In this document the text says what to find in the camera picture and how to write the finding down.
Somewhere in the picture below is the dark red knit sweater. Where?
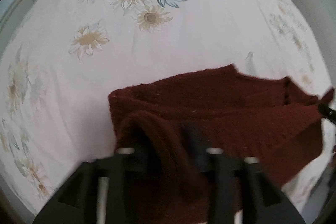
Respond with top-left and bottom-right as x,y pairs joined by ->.
108,65 -> 334,223

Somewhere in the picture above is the floral white bed duvet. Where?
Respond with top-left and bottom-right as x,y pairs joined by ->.
1,0 -> 331,215

